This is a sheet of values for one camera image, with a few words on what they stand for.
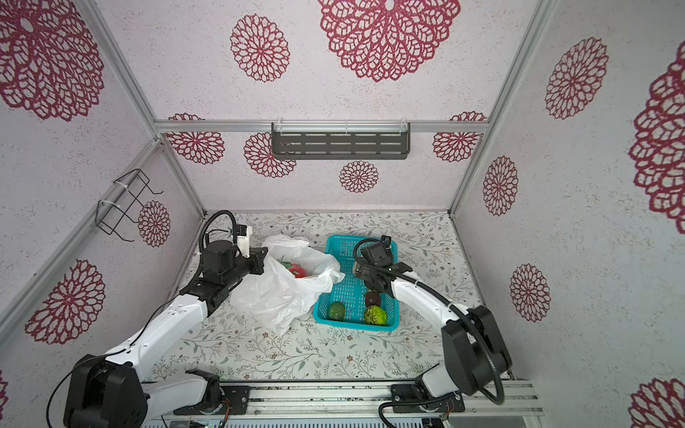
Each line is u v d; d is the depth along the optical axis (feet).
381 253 2.24
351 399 2.47
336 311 2.80
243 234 2.36
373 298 2.92
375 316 2.73
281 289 2.78
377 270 2.15
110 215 2.40
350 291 3.19
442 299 1.62
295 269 3.10
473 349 1.40
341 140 3.08
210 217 1.98
